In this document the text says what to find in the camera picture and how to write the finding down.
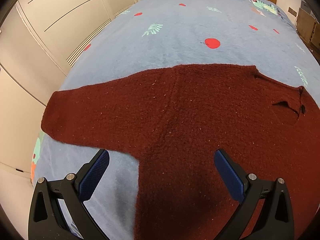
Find cream wardrobe doors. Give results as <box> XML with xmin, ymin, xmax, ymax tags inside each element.
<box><xmin>1</xmin><ymin>0</ymin><xmax>139</xmax><ymax>178</ymax></box>

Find dark red fleece garment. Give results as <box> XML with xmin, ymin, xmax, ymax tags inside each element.
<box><xmin>41</xmin><ymin>64</ymin><xmax>319</xmax><ymax>239</ymax></box>

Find cardboard boxes stack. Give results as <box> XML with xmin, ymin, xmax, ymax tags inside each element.
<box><xmin>296</xmin><ymin>0</ymin><xmax>319</xmax><ymax>54</ymax></box>

